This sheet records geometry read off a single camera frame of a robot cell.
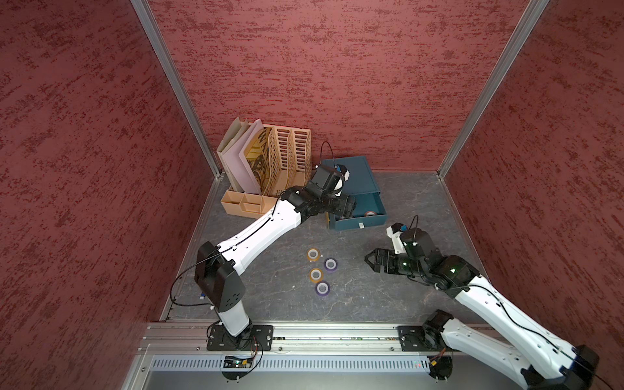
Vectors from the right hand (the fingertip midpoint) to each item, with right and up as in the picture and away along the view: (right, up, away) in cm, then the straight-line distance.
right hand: (375, 265), depth 75 cm
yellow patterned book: (-44, +38, +23) cm, 62 cm away
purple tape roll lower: (-17, -11, +10) cm, 22 cm away
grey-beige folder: (-52, +49, +21) cm, 75 cm away
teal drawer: (+1, +16, +13) cm, 21 cm away
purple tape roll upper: (-14, -4, +15) cm, 21 cm away
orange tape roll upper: (-20, -1, +17) cm, 27 cm away
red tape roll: (+1, +15, +11) cm, 19 cm away
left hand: (-10, +19, +3) cm, 21 cm away
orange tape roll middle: (-19, -8, +13) cm, 24 cm away
